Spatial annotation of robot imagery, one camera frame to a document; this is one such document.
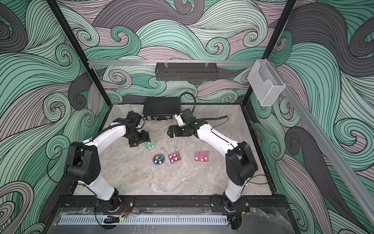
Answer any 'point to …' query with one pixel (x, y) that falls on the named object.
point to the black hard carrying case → (161, 108)
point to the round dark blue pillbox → (158, 159)
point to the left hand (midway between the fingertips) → (145, 140)
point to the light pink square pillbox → (201, 156)
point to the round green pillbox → (150, 145)
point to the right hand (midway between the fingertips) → (172, 133)
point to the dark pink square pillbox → (174, 157)
